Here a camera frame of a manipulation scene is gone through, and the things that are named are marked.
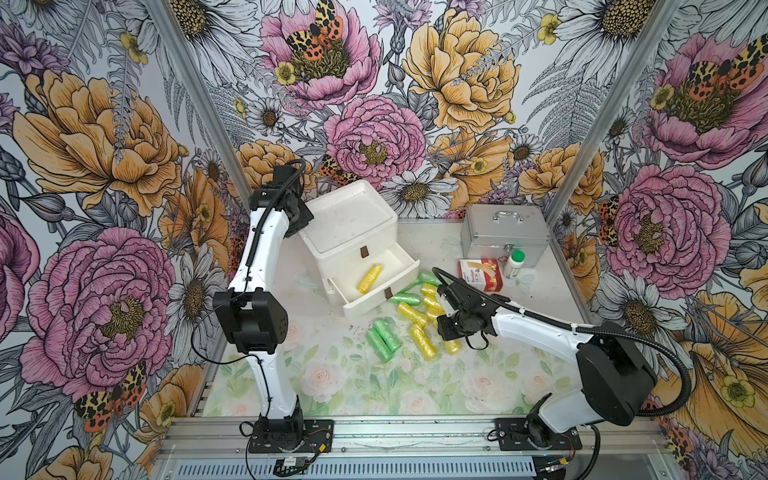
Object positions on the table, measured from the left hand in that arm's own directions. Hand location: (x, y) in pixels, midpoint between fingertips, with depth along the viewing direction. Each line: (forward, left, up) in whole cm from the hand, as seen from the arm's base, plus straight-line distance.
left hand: (302, 231), depth 87 cm
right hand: (-24, -41, -19) cm, 51 cm away
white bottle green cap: (-1, -66, -15) cm, 68 cm away
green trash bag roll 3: (-10, -31, -20) cm, 39 cm away
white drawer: (-17, -18, -10) cm, 27 cm away
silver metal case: (+10, -60, -11) cm, 62 cm away
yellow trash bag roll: (-9, -18, -13) cm, 24 cm away
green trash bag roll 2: (-22, -24, -21) cm, 39 cm away
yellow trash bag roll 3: (-28, -42, -17) cm, 53 cm away
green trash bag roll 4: (-4, -33, -22) cm, 40 cm away
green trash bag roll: (-25, -22, -21) cm, 39 cm away
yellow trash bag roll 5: (-12, -38, -20) cm, 45 cm away
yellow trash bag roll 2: (-25, -35, -21) cm, 48 cm away
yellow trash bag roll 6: (-15, -38, -21) cm, 46 cm away
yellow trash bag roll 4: (-18, -33, -20) cm, 43 cm away
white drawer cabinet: (-4, -15, +1) cm, 15 cm away
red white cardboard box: (-1, -57, -19) cm, 60 cm away
